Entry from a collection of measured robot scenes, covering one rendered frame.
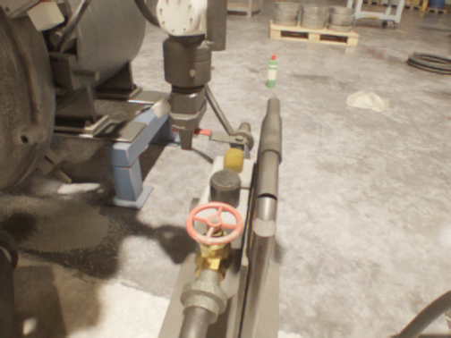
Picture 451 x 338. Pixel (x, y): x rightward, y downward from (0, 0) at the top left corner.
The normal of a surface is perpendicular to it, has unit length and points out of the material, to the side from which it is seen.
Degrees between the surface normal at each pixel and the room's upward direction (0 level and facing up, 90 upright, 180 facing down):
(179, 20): 90
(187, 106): 90
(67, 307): 0
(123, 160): 90
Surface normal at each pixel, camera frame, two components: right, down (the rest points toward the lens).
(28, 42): 0.98, 0.02
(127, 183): -0.16, 0.55
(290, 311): 0.04, -0.82
